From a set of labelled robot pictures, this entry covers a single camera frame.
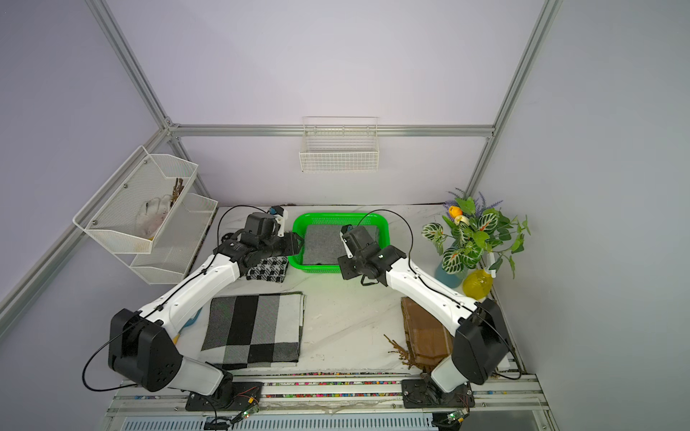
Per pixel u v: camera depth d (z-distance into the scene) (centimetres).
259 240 63
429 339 82
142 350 41
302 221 106
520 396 75
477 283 95
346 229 74
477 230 69
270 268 96
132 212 77
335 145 95
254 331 84
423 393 73
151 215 78
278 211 75
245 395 73
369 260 58
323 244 101
